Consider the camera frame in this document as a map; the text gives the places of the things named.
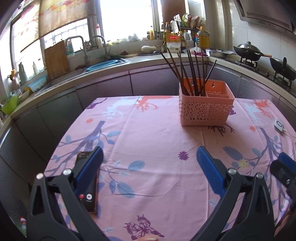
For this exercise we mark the steel range hood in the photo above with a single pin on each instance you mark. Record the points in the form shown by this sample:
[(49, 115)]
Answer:
[(268, 13)]

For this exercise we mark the yellow white carton box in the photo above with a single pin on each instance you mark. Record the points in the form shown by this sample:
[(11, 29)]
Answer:
[(173, 42)]

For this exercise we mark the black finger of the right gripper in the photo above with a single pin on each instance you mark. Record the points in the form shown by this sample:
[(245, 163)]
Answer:
[(283, 169)]

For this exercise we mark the pink perforated utensil basket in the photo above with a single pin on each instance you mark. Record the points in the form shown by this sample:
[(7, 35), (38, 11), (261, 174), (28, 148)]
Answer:
[(212, 109)]

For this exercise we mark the wooden cutting board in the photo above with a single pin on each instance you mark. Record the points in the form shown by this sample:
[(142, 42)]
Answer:
[(56, 61)]

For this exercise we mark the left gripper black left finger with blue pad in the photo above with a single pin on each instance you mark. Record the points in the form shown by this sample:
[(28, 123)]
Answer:
[(45, 220)]

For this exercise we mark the steel bowl on counter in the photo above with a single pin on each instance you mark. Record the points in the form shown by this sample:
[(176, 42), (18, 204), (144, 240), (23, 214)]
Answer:
[(220, 54)]

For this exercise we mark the yellow cooking oil bottle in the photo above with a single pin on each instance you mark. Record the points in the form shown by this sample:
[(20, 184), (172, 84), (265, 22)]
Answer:
[(203, 38)]

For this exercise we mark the pink floral tablecloth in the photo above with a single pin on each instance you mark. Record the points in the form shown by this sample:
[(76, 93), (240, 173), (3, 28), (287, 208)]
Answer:
[(150, 180)]

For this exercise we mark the blue plastic basin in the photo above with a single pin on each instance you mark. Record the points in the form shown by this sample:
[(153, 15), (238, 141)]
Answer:
[(101, 65)]

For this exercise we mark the window roller blind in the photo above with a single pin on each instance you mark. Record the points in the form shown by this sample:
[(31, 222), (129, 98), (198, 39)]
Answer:
[(39, 18)]

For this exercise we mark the green plastic bowl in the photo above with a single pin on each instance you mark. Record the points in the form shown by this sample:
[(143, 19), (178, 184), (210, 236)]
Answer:
[(10, 105)]

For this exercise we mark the gas stove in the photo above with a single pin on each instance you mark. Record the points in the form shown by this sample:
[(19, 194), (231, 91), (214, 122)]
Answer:
[(267, 73)]

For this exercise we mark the wok with steel lid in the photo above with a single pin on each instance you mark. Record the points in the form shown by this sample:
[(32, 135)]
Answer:
[(249, 52)]

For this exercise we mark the black remote control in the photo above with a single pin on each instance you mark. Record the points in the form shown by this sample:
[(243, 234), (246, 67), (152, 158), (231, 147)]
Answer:
[(89, 197)]

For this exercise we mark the black wok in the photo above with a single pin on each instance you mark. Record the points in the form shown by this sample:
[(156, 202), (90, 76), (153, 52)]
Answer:
[(281, 67)]

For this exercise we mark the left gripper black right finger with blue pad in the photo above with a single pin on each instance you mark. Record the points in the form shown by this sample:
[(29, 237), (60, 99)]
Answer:
[(244, 211)]

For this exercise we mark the small white device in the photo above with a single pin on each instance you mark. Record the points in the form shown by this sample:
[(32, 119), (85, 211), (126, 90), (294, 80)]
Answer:
[(278, 125)]

